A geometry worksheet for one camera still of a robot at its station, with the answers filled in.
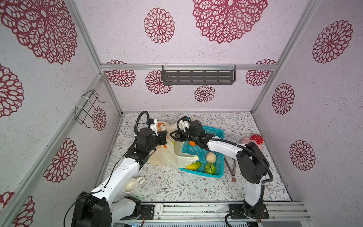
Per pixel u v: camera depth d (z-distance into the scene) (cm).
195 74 94
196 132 71
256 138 97
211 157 88
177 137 79
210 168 83
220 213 80
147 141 59
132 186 81
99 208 39
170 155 75
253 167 50
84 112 75
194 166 86
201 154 96
